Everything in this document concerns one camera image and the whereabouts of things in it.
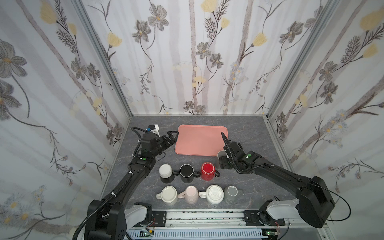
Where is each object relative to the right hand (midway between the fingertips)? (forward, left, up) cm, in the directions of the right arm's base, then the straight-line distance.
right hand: (221, 158), depth 84 cm
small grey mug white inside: (-19, -3, -1) cm, 19 cm away
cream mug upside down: (-20, +28, -4) cm, 35 cm away
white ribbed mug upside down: (-19, +5, -3) cm, 20 cm away
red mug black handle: (-7, +7, -3) cm, 11 cm away
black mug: (-8, +19, -3) cm, 21 cm away
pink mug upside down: (-20, +17, -2) cm, 26 cm away
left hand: (+9, +28, +11) cm, 32 cm away
